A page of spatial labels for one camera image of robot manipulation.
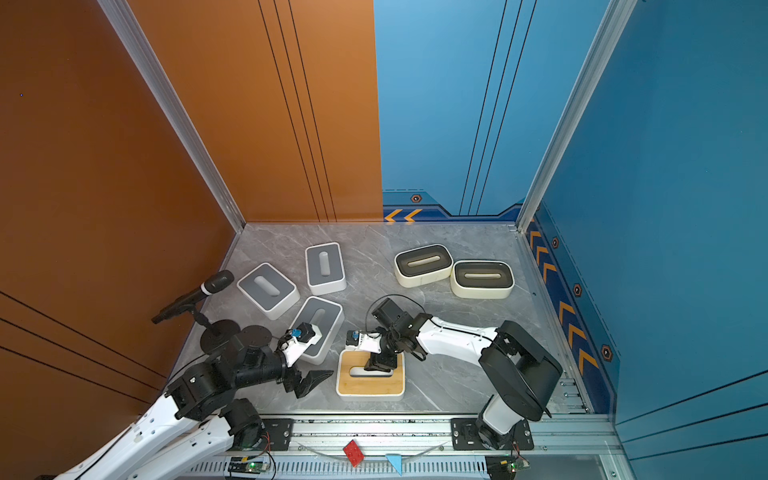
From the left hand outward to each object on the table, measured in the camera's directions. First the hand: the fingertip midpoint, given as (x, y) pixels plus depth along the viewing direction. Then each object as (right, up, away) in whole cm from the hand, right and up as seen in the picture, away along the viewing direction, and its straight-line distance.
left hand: (325, 352), depth 71 cm
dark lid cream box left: (+27, +19, +30) cm, 44 cm away
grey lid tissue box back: (-8, +18, +35) cm, 40 cm away
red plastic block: (+7, -23, -1) cm, 24 cm away
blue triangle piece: (+17, -24, -3) cm, 30 cm away
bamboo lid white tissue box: (+7, -10, +5) cm, 13 cm away
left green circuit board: (-18, -27, 0) cm, 33 cm away
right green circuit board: (+42, -27, -1) cm, 50 cm away
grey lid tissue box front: (-4, +4, +19) cm, 20 cm away
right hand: (+10, -5, +12) cm, 16 cm away
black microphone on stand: (-37, -1, +18) cm, 41 cm away
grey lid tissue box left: (-25, +11, +27) cm, 38 cm away
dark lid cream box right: (+46, +15, +27) cm, 55 cm away
